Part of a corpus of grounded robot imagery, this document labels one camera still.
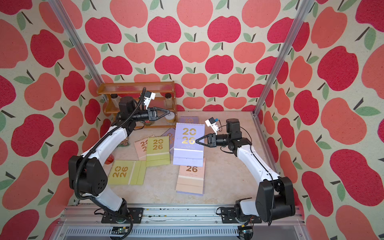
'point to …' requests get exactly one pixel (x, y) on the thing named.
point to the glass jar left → (115, 99)
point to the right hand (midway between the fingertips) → (197, 145)
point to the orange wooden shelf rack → (137, 89)
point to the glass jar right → (169, 100)
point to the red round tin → (147, 122)
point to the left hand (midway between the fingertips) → (169, 116)
